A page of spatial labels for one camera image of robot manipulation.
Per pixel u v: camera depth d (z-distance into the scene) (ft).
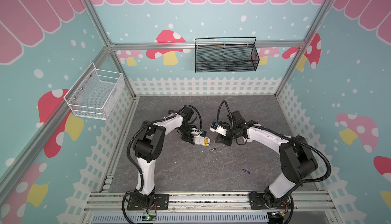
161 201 2.44
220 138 2.60
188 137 2.83
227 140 2.59
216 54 3.22
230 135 2.54
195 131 2.77
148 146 1.76
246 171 2.73
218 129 2.56
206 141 3.09
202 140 3.10
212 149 3.01
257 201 2.43
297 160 1.51
